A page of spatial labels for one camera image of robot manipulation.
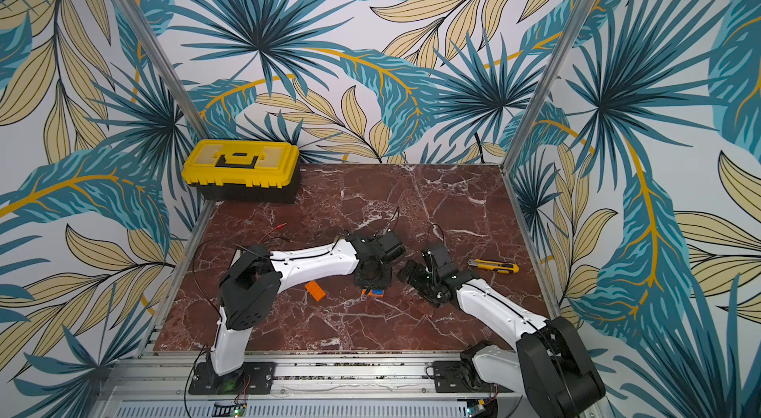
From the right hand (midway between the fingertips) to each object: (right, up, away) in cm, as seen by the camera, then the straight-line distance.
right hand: (407, 281), depth 87 cm
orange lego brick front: (-11, -4, +1) cm, 12 cm away
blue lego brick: (-9, -3, -1) cm, 9 cm away
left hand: (-8, -2, -1) cm, 8 cm away
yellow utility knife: (+30, +2, +6) cm, 31 cm away
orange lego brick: (-27, -3, +1) cm, 27 cm away
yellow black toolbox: (-52, +33, +9) cm, 62 cm away
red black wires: (-44, +14, +14) cm, 48 cm away
